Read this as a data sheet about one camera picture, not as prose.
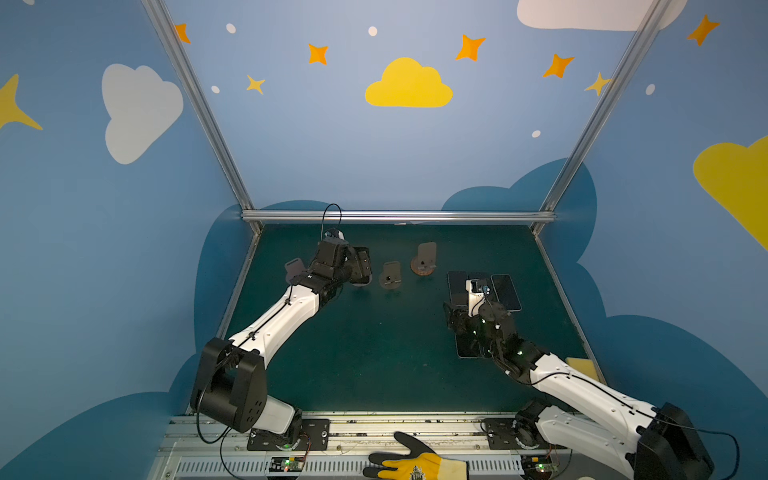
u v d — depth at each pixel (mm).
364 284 1026
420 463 689
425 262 1044
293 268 981
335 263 658
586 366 867
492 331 617
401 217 1348
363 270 782
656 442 404
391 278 1013
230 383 421
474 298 703
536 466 714
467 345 733
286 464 708
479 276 1062
